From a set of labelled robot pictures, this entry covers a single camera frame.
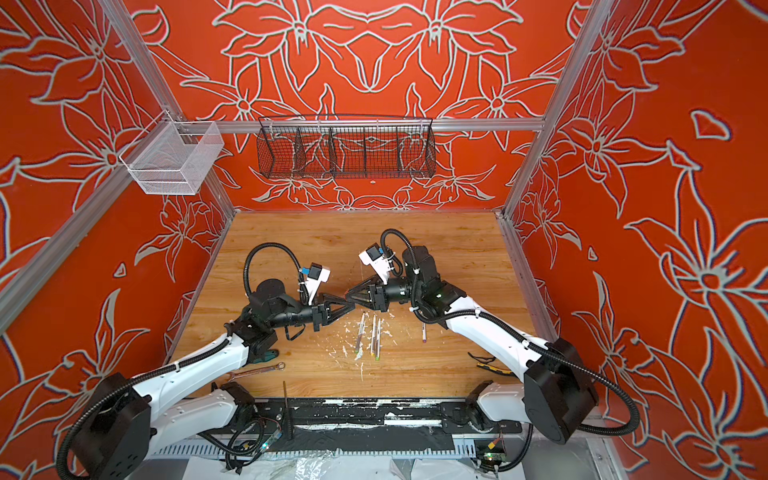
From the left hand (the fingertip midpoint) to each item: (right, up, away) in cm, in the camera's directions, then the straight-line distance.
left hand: (352, 305), depth 70 cm
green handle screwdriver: (-18, -8, -11) cm, 23 cm away
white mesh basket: (-58, +42, +25) cm, 76 cm away
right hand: (-1, +2, -2) cm, 3 cm away
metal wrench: (-22, -20, +11) cm, 31 cm away
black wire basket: (-5, +48, +29) cm, 56 cm away
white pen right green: (+6, -14, +15) cm, 21 cm away
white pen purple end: (+20, -12, +17) cm, 29 cm away
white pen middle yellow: (+5, -12, +16) cm, 20 cm away
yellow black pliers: (+36, -18, +10) cm, 42 cm away
